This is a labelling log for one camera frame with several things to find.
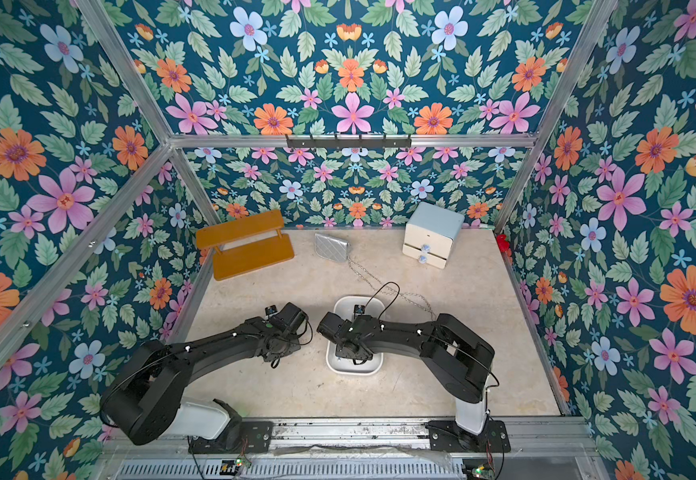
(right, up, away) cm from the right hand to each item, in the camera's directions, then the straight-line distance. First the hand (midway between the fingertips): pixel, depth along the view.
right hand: (349, 349), depth 88 cm
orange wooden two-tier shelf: (-42, +32, +27) cm, 60 cm away
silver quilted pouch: (-8, +31, +19) cm, 37 cm away
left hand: (-17, 0, +3) cm, 17 cm away
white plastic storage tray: (-2, +11, +7) cm, 13 cm away
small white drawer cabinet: (+27, +36, +13) cm, 46 cm away
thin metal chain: (+14, +16, +14) cm, 25 cm away
